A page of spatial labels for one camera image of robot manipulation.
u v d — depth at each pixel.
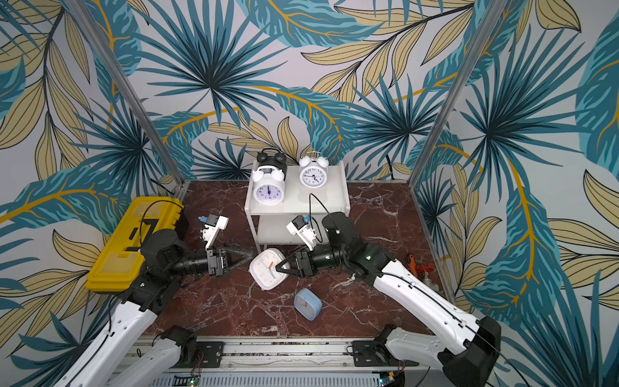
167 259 0.51
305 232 0.60
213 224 0.58
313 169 0.68
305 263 0.55
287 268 0.61
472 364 0.37
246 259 0.56
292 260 0.57
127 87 0.84
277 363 0.73
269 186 0.64
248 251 0.57
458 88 0.85
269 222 0.92
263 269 0.62
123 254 0.76
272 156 0.69
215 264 0.54
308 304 0.76
